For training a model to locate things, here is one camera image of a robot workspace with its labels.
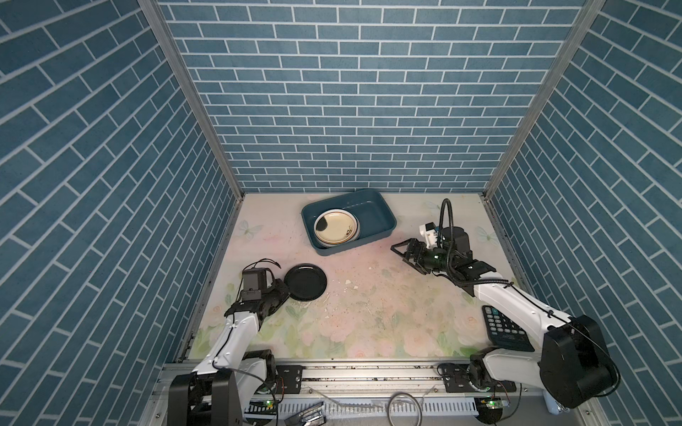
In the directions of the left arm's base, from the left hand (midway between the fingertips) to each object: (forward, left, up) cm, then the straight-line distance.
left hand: (290, 286), depth 88 cm
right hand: (+5, -34, +14) cm, 37 cm away
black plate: (+3, -4, -2) cm, 5 cm away
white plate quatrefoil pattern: (+18, -20, +1) cm, 26 cm away
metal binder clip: (-35, -9, -2) cm, 36 cm away
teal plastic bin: (+38, -30, -3) cm, 49 cm away
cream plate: (+25, -14, +1) cm, 29 cm away
